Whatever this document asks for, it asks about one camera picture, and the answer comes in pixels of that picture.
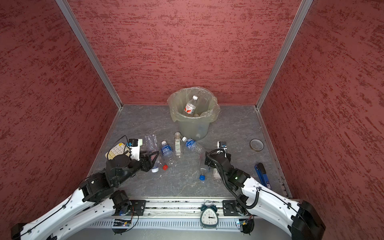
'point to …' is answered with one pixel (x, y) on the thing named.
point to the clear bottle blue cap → (203, 168)
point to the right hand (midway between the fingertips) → (211, 156)
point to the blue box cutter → (261, 174)
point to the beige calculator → (119, 149)
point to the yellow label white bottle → (216, 175)
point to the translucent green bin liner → (207, 108)
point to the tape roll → (256, 145)
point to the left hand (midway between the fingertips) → (155, 155)
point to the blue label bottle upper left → (166, 150)
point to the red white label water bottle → (190, 106)
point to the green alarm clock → (209, 216)
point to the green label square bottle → (177, 144)
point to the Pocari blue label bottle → (192, 144)
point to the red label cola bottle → (150, 145)
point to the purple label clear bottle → (155, 169)
